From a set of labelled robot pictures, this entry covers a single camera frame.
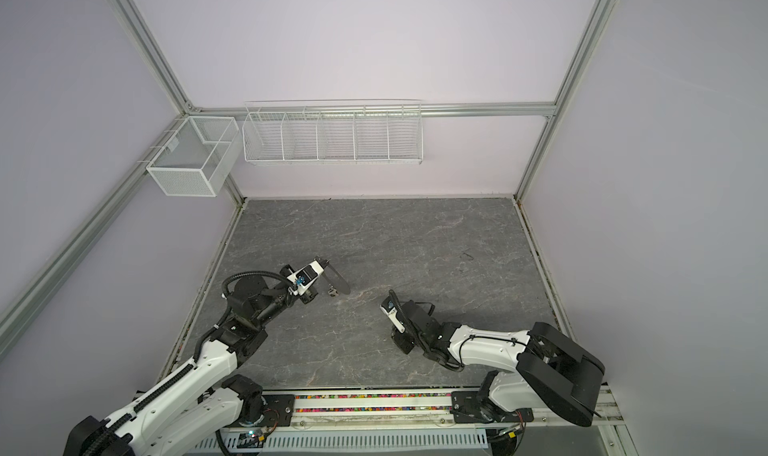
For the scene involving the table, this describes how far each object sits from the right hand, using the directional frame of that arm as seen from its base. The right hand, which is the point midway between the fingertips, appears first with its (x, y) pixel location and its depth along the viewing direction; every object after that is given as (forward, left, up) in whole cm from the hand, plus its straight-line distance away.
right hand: (398, 326), depth 86 cm
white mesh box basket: (+46, +67, +26) cm, 85 cm away
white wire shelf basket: (+56, +22, +28) cm, 67 cm away
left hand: (+8, +18, +22) cm, 30 cm away
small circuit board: (-27, +36, -3) cm, 45 cm away
